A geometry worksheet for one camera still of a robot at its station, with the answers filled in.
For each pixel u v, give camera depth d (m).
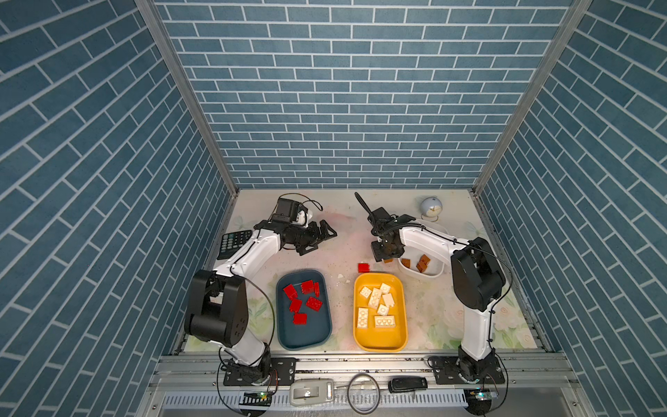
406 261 0.94
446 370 0.74
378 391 0.70
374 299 0.87
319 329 0.81
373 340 0.81
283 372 0.74
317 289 0.87
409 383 0.69
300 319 0.83
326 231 0.79
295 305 0.87
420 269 0.94
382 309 0.85
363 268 0.96
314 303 0.85
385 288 0.90
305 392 0.69
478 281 0.52
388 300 0.87
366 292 0.89
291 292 0.87
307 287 0.87
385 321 0.82
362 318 0.83
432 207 1.05
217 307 0.44
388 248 0.82
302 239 0.75
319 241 0.77
